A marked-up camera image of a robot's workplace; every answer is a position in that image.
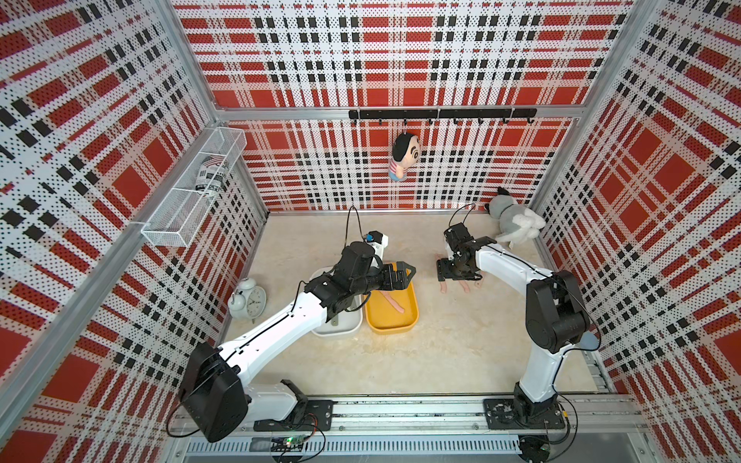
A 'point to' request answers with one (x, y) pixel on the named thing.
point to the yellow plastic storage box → (382, 316)
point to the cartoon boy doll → (405, 154)
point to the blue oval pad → (589, 340)
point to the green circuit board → (293, 444)
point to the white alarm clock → (248, 301)
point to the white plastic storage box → (345, 321)
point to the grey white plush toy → (517, 223)
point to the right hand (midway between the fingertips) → (453, 272)
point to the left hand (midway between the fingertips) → (406, 271)
